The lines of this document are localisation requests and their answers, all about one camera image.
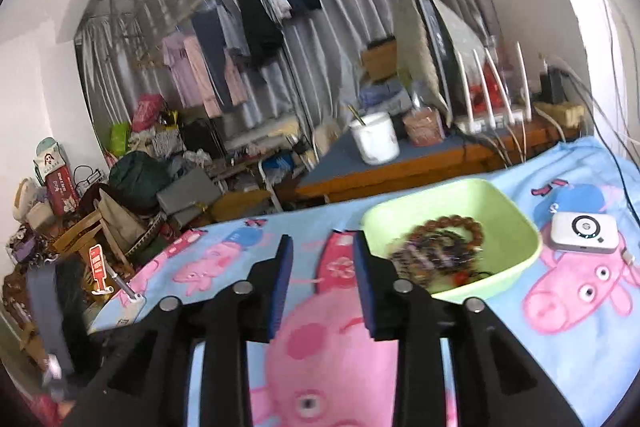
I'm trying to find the green bag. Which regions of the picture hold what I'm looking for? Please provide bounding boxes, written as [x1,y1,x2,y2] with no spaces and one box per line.
[108,121,131,157]

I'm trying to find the beaded bracelets pile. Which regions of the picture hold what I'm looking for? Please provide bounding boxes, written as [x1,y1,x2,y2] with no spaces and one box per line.
[387,215,487,291]

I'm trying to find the blue cartoon pig bedsheet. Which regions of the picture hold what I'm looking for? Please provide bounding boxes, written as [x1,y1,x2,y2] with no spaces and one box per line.
[86,134,640,427]

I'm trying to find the bagged snack jar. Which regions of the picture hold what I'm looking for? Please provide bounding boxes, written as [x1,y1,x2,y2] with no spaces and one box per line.
[402,93,445,147]

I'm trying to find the dark green bundle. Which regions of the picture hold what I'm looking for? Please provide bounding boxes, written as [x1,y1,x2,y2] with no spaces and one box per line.
[108,150,171,213]

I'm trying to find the wooden desk blue top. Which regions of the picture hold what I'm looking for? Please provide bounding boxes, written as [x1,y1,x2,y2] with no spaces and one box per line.
[294,114,584,204]

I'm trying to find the person hand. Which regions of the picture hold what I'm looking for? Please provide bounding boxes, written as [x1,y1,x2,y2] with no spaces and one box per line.
[30,395,75,427]

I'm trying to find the white enamel mug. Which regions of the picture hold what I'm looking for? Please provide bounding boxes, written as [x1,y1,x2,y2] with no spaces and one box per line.
[348,112,400,166]

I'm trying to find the wooden chair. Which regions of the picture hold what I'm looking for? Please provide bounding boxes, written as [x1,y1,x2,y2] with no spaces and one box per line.
[51,209,134,277]

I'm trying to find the green plastic basket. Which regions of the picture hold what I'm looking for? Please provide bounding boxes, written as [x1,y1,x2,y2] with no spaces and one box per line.
[361,178,542,303]

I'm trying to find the black cable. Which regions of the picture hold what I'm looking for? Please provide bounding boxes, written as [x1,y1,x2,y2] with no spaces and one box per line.
[554,70,640,228]

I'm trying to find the covered computer monitor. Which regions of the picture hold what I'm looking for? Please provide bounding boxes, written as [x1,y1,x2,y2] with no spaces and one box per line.
[393,0,485,127]

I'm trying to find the red bag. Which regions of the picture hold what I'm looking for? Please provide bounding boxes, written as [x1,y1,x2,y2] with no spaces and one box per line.
[131,93,165,132]

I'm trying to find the pink hanging dress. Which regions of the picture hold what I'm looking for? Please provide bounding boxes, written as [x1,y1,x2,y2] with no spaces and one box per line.
[162,31,222,118]

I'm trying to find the cardboard box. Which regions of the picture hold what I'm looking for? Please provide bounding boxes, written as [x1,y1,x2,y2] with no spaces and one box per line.
[360,37,397,81]

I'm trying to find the red sign phone stand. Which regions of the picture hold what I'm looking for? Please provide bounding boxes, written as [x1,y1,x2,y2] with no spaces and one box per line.
[88,244,146,327]

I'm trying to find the black power adapter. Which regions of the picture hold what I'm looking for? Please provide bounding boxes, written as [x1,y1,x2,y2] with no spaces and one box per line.
[540,66,568,105]

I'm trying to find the grey curtain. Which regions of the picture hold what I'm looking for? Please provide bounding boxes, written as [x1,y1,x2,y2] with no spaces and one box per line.
[76,0,501,143]

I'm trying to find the white portable wifi device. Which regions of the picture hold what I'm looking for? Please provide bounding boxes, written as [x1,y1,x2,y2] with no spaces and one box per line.
[549,211,620,254]

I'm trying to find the black hanging jacket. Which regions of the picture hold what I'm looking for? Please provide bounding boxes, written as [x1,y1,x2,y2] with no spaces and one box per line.
[236,0,284,68]

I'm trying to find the white wifi router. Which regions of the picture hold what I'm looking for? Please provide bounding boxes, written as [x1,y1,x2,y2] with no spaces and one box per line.
[454,48,533,135]

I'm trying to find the navy hanging trousers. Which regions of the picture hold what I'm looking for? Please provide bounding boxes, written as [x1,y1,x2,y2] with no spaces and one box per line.
[191,10,233,113]

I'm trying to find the beige power strip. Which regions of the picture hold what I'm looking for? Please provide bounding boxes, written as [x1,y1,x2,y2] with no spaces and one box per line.
[534,102,586,129]

